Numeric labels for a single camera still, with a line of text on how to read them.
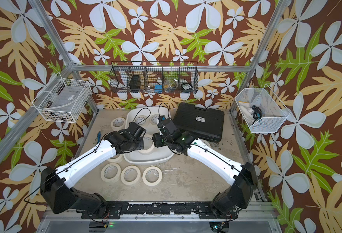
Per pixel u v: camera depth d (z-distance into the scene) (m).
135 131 0.61
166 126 0.55
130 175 0.86
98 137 1.02
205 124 1.04
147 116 1.20
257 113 0.81
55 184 0.40
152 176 0.86
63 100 0.82
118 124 1.11
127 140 0.57
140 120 1.12
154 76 0.97
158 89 0.94
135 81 0.99
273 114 0.75
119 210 0.74
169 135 0.56
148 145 0.78
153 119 1.11
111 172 0.87
